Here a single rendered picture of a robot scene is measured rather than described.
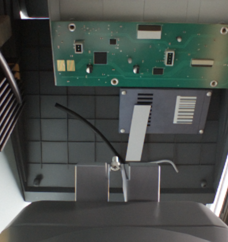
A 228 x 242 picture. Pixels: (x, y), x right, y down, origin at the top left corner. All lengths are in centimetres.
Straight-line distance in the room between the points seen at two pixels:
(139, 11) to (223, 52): 8
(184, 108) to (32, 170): 17
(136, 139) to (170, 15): 12
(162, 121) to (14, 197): 16
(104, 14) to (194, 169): 19
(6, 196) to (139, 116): 14
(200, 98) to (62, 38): 13
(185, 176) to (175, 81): 12
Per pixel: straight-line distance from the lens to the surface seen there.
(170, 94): 29
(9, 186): 31
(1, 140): 19
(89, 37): 25
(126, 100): 29
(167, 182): 35
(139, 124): 30
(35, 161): 34
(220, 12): 27
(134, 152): 32
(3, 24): 21
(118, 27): 25
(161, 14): 26
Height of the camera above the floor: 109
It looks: level
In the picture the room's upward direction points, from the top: 91 degrees clockwise
